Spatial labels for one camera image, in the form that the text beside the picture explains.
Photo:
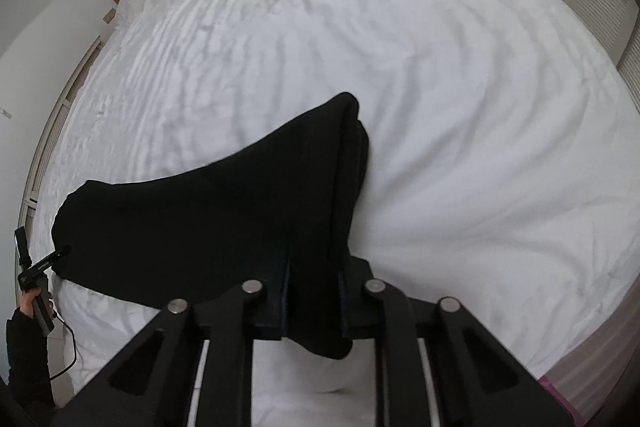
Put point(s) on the white quilted bed cover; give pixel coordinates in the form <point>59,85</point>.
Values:
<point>504,161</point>

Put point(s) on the black pants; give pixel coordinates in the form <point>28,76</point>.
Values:
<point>279,211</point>

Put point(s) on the operator left hand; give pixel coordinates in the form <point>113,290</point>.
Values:
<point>26,301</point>

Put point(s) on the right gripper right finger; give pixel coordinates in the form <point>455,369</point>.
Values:
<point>436,365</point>

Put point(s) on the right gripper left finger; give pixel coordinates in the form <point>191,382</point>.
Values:
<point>191,365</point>

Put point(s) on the black sleeved left forearm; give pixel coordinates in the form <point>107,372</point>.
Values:
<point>29,378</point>

